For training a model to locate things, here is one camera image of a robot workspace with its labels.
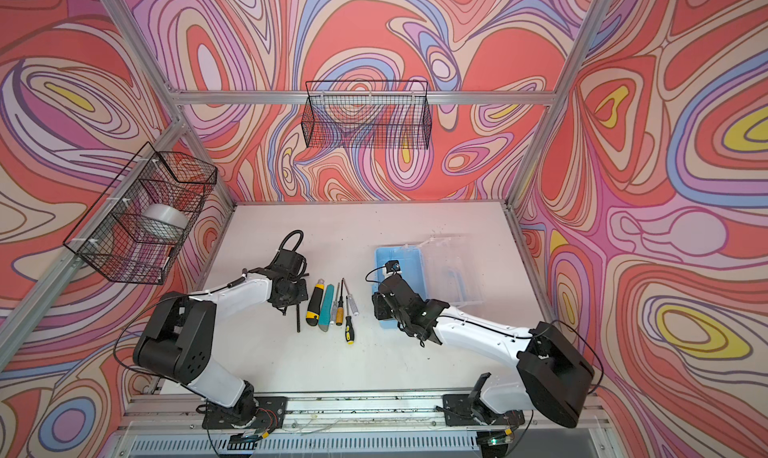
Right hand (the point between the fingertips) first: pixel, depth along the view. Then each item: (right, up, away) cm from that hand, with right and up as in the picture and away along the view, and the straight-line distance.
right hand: (382, 303), depth 84 cm
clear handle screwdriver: (-15, -3, +7) cm, 17 cm away
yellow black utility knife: (-21, -2, +7) cm, 23 cm away
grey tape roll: (-52, +23, -14) cm, 58 cm away
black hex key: (-26, -6, +5) cm, 27 cm away
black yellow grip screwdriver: (-10, -8, +2) cm, 13 cm away
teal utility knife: (-17, -3, +7) cm, 19 cm away
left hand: (-25, +1, +10) cm, 27 cm away
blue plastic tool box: (+18, +9, +7) cm, 21 cm away
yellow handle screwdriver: (-13, -4, +6) cm, 15 cm away
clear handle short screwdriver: (-10, -2, +9) cm, 14 cm away
